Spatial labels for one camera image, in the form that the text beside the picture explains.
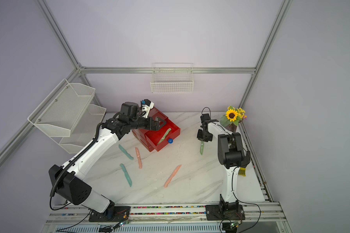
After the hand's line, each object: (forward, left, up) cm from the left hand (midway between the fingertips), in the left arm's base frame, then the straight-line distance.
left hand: (158, 123), depth 76 cm
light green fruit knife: (+1, -2, -13) cm, 13 cm away
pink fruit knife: (-21, -5, -28) cm, 35 cm away
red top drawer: (-1, +2, -14) cm, 14 cm away
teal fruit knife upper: (-1, +26, -29) cm, 39 cm away
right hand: (+8, -28, -28) cm, 40 cm away
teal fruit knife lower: (-18, +20, -28) cm, 39 cm away
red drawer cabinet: (+1, +13, -11) cm, 17 cm away
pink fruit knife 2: (-6, +16, -29) cm, 33 cm away
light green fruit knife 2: (+2, -27, -28) cm, 38 cm away
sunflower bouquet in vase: (+6, -41, -4) cm, 42 cm away
